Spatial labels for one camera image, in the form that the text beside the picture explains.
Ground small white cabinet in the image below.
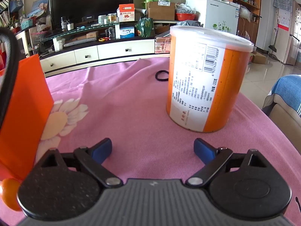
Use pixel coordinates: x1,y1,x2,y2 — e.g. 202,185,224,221
15,31,31,58

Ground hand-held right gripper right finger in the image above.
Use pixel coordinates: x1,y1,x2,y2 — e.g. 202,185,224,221
185,138,268,187

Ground blue and white carton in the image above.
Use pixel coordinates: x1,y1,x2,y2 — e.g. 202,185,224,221
119,27,135,39

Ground black television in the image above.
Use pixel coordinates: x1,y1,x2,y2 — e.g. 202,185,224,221
49,0,134,30

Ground white and black TV stand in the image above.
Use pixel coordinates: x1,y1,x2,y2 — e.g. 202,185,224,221
14,20,172,78

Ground orange cardboard box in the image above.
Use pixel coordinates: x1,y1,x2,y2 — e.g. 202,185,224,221
0,54,55,182

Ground brown cardboard box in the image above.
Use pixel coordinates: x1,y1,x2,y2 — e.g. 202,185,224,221
146,1,176,21

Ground beige sofa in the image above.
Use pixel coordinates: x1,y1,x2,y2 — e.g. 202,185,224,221
261,92,301,132

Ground white chest freezer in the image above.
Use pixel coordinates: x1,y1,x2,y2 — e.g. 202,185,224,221
185,0,241,37

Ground blue picture board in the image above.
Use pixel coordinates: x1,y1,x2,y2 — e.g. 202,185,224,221
32,0,49,17

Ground blue gift bag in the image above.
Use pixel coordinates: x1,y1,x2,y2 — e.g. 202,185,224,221
9,0,24,12

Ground green foil bag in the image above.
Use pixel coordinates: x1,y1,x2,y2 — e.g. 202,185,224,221
137,18,154,38

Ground black cable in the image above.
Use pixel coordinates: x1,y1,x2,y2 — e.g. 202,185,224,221
0,27,19,129

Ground black hair tie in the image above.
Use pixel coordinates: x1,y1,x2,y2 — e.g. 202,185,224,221
155,70,170,80

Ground red plastic basin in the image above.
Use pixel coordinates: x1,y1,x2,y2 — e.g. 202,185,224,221
175,13,197,21

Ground orange canister with white lid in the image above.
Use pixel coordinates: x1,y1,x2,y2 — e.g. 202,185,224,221
166,25,254,133

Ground black bookshelf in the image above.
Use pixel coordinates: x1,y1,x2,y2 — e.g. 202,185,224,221
0,0,24,29

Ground large orange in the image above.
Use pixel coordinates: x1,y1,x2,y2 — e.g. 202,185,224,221
0,178,23,212

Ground pink and white printed box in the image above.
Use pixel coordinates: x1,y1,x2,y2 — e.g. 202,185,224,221
155,36,171,53

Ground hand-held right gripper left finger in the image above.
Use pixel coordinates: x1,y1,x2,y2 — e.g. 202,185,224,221
35,138,123,189

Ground blue cloth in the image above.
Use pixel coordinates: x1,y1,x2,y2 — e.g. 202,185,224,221
269,75,301,117

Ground pink floral tablecloth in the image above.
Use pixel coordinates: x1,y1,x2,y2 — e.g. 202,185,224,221
35,56,301,226

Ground open cardboard box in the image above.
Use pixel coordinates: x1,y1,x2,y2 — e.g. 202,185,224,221
250,50,268,64

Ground orange and white carton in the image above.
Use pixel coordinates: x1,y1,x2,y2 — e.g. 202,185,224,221
118,4,135,22

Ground wall calendar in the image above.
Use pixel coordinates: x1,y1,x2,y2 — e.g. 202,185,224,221
277,8,292,31

